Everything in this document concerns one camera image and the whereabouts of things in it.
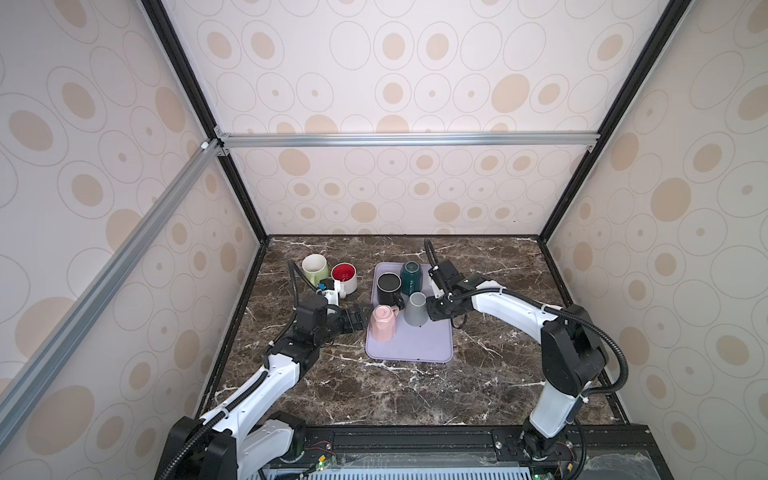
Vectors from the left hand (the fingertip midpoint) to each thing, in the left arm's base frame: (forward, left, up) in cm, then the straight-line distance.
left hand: (369, 306), depth 80 cm
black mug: (+10, -5, -7) cm, 13 cm away
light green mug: (+20, +20, -9) cm, 29 cm away
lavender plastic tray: (-4, -17, -16) cm, 24 cm away
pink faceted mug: (-1, -4, -7) cm, 8 cm away
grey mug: (+3, -13, -9) cm, 16 cm away
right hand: (+5, -19, -11) cm, 22 cm away
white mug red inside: (+20, +10, -13) cm, 26 cm away
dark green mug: (+16, -12, -9) cm, 22 cm away
